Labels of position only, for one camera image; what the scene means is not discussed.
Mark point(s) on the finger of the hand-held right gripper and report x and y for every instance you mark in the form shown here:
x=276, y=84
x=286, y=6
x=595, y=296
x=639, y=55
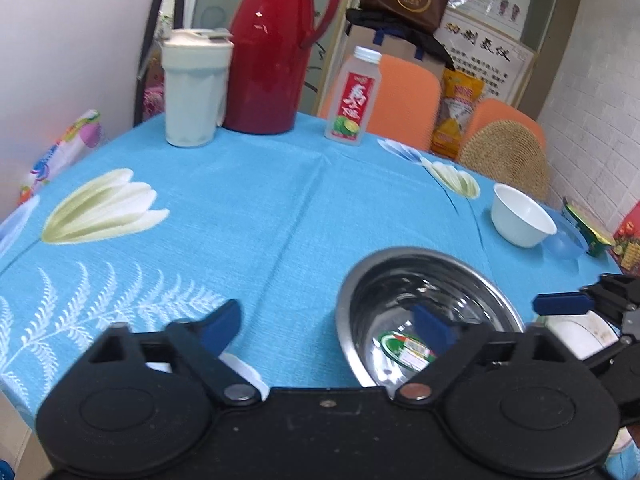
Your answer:
x=562, y=304
x=622, y=375

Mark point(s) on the yellow snack bag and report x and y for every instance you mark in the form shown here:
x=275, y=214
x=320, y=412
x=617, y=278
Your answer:
x=457, y=115

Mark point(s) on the colourful printed plastic bag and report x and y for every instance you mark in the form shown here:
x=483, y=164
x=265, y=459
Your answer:
x=60, y=155

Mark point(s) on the white wall poster with text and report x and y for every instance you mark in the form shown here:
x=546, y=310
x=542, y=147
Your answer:
x=495, y=70

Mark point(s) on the black curved pole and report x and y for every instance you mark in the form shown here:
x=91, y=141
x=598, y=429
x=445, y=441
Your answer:
x=160, y=10

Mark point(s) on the juice bottle with red label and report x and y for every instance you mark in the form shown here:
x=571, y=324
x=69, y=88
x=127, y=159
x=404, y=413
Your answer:
x=350, y=100

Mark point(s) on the white floral plate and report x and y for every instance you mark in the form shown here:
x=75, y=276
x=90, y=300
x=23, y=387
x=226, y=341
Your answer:
x=575, y=332

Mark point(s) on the woven straw cushion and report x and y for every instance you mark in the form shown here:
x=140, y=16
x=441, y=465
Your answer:
x=505, y=160

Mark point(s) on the orange chair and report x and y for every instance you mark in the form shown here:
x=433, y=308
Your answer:
x=500, y=112
x=405, y=105

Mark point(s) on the blue translucent bowl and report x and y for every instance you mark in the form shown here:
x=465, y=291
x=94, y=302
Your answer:
x=565, y=242

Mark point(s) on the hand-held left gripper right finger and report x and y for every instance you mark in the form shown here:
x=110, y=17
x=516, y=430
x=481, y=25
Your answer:
x=432, y=330

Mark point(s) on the stainless steel bowl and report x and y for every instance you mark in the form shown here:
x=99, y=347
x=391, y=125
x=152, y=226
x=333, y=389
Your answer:
x=400, y=285

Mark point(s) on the white gold-rimmed plate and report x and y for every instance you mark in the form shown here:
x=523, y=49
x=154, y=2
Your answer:
x=245, y=372

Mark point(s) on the green patterned bowl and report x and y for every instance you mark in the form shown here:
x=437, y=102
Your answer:
x=595, y=235

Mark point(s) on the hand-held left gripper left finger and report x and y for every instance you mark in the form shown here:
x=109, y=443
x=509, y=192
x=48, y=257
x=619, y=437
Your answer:
x=222, y=327

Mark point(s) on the cream tumbler cup with lid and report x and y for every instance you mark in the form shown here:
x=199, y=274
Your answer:
x=192, y=95

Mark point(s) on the red cracker box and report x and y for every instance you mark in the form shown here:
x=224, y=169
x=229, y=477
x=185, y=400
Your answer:
x=630, y=240

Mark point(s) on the red thermos jug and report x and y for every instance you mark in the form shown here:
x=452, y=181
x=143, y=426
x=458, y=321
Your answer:
x=270, y=60

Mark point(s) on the white bowl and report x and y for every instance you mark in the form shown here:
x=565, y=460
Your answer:
x=520, y=215

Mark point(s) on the cardboard box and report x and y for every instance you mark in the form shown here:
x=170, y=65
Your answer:
x=400, y=52

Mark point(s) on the blue floral tablecloth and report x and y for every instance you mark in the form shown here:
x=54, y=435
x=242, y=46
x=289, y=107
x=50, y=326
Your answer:
x=250, y=210

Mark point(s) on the black cloth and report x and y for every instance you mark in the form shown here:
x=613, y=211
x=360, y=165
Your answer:
x=400, y=30

